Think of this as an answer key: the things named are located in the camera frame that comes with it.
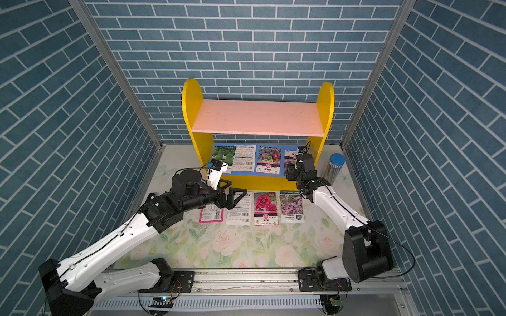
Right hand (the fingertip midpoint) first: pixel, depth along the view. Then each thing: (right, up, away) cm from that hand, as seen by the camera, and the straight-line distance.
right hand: (296, 166), depth 88 cm
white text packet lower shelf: (-24, +4, +8) cm, 26 cm away
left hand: (-22, -7, -22) cm, 31 cm away
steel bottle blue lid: (+18, +2, 0) cm, 18 cm away
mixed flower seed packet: (-12, +3, +6) cm, 14 cm away
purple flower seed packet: (-1, -19, +5) cm, 20 cm away
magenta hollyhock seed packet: (-14, -20, +5) cm, 25 cm away
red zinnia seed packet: (-2, +5, +9) cm, 10 cm away
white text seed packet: (-25, -22, +3) cm, 33 cm away
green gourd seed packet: (-34, +6, +8) cm, 35 cm away
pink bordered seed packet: (-39, -22, +3) cm, 45 cm away
